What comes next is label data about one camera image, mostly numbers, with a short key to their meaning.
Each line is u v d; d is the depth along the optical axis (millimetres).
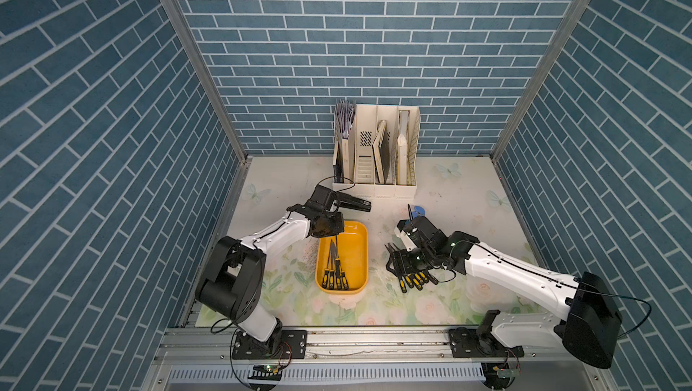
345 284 839
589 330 394
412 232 620
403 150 918
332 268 868
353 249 917
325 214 766
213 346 752
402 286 841
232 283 448
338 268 826
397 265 707
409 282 845
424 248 607
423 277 852
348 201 1023
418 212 1012
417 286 843
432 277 889
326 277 850
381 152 985
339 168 964
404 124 941
